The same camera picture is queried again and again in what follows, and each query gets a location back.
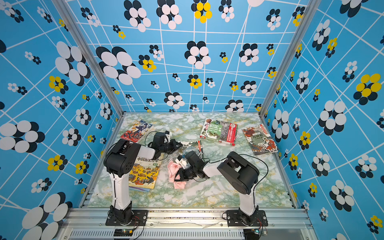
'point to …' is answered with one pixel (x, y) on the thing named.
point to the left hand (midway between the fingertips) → (184, 143)
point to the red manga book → (137, 131)
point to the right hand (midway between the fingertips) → (176, 179)
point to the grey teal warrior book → (188, 147)
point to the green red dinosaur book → (219, 131)
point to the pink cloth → (172, 167)
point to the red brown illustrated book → (260, 139)
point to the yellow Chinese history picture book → (144, 172)
